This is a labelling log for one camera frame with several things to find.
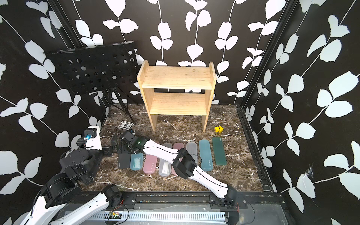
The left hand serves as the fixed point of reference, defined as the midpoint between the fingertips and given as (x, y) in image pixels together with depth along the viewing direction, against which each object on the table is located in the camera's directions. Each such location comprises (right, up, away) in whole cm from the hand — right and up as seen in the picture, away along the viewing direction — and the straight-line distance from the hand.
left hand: (106, 132), depth 60 cm
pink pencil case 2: (+29, -14, +35) cm, 48 cm away
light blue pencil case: (+4, -22, +27) cm, 35 cm away
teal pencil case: (+49, -18, +30) cm, 60 cm away
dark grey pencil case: (-4, -21, +27) cm, 34 cm away
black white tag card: (-10, 0, +44) cm, 45 cm away
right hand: (-5, -13, +25) cm, 29 cm away
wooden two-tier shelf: (+29, +28, +54) cm, 67 cm away
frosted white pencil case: (+22, -25, +25) cm, 42 cm away
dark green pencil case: (+58, -20, +30) cm, 69 cm away
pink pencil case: (+13, -23, +25) cm, 37 cm away
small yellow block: (+59, -3, +43) cm, 73 cm away
